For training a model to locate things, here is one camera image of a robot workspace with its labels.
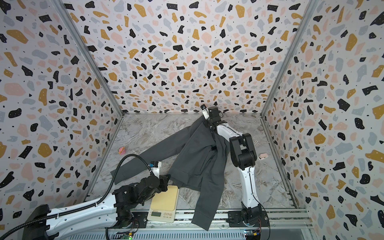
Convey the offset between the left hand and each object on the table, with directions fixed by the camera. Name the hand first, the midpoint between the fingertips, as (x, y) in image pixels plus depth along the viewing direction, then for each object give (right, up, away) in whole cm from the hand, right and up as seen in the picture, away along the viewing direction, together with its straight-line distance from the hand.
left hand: (172, 176), depth 77 cm
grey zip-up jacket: (+12, +4, +11) cm, 17 cm away
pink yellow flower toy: (-35, +10, +18) cm, 41 cm away
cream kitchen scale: (-4, -15, -1) cm, 16 cm away
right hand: (+19, +36, +27) cm, 48 cm away
